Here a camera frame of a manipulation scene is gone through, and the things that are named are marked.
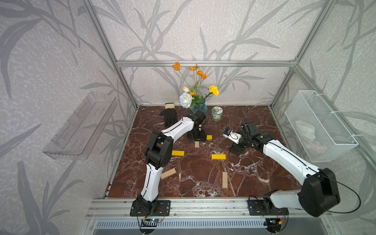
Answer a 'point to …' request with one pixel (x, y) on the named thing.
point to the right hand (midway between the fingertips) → (233, 140)
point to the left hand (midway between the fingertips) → (201, 141)
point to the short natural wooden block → (197, 144)
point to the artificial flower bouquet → (192, 97)
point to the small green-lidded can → (217, 112)
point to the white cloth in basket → (307, 132)
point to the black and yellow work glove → (170, 114)
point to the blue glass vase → (198, 105)
